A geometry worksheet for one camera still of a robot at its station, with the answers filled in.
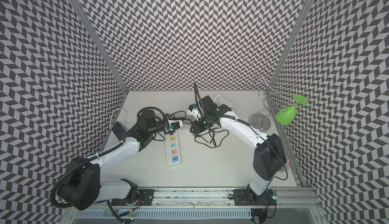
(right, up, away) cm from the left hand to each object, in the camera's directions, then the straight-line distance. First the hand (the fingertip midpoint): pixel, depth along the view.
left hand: (182, 116), depth 80 cm
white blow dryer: (+9, +1, -6) cm, 11 cm away
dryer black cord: (+17, -11, +18) cm, 28 cm away
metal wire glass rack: (+66, +11, +35) cm, 76 cm away
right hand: (+6, -8, -1) cm, 10 cm away
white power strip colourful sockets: (-5, -23, +2) cm, 24 cm away
